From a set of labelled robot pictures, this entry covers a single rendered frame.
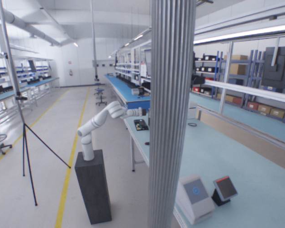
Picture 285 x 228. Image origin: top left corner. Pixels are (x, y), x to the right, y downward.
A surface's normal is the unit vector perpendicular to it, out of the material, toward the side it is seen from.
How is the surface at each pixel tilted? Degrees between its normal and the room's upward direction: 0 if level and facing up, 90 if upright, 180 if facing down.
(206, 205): 41
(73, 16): 90
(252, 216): 0
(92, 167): 90
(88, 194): 90
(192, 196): 30
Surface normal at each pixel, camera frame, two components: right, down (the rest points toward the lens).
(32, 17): 0.31, 0.32
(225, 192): 0.16, -0.62
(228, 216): 0.00, -0.94
